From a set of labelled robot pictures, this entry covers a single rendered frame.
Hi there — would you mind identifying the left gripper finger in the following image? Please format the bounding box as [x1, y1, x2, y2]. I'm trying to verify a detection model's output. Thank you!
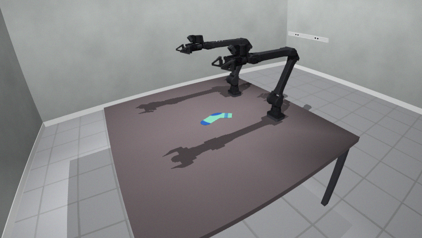
[211, 56, 222, 67]
[221, 60, 234, 72]

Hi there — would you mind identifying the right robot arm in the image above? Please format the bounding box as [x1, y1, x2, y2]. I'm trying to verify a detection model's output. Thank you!
[187, 35, 253, 95]

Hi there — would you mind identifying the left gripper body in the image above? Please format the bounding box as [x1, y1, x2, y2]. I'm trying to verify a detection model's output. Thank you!
[222, 56, 240, 70]

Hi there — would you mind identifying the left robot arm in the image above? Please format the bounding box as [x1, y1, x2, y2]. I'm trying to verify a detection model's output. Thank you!
[227, 44, 300, 119]

